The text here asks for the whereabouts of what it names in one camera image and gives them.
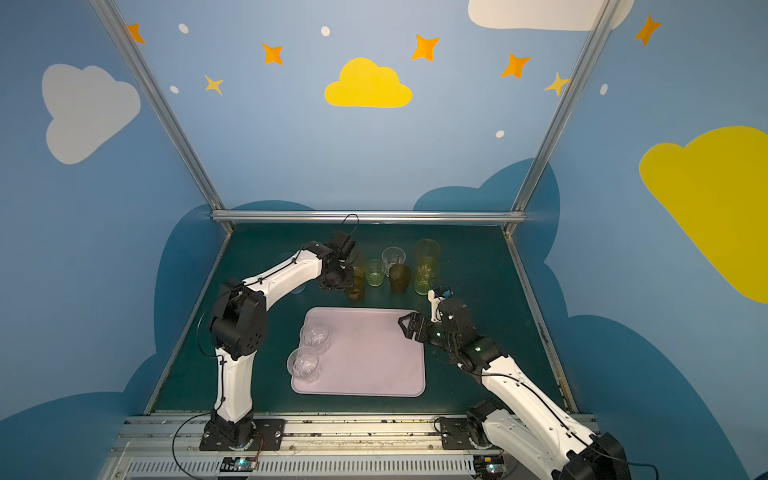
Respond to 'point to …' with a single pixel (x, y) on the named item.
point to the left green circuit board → (237, 464)
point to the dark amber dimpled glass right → (400, 277)
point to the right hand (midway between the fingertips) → (412, 319)
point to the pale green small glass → (375, 272)
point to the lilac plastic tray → (369, 354)
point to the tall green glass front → (426, 271)
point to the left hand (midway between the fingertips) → (350, 284)
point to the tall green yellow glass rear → (427, 248)
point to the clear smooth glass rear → (392, 255)
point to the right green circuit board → (489, 467)
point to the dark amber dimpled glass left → (357, 291)
